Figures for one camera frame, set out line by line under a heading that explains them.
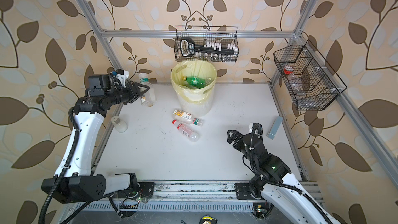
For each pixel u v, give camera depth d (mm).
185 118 943
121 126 924
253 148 516
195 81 987
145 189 740
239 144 653
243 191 722
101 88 517
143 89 676
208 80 929
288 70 807
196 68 978
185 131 892
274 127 902
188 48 843
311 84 735
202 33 894
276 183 468
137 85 631
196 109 1046
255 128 633
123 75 642
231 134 669
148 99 701
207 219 653
